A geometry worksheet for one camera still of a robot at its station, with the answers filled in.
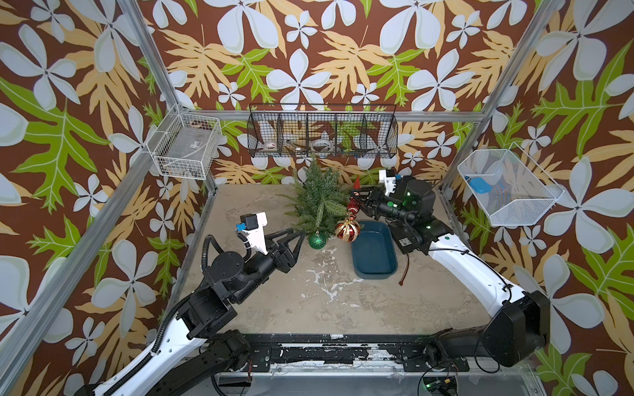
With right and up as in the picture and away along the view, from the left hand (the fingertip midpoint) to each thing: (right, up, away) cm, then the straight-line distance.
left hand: (299, 231), depth 58 cm
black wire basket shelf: (+5, +37, +40) cm, 55 cm away
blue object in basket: (+62, +14, +28) cm, 69 cm away
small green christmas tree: (+5, +8, +17) cm, 19 cm away
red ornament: (+14, +6, +10) cm, 19 cm away
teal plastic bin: (+27, -11, +38) cm, 48 cm away
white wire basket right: (+70, +11, +21) cm, 74 cm away
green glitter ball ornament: (+4, -4, +18) cm, 19 cm away
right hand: (+13, +9, +12) cm, 20 cm away
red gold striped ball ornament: (+13, -1, +11) cm, 17 cm away
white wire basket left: (-42, +28, +28) cm, 58 cm away
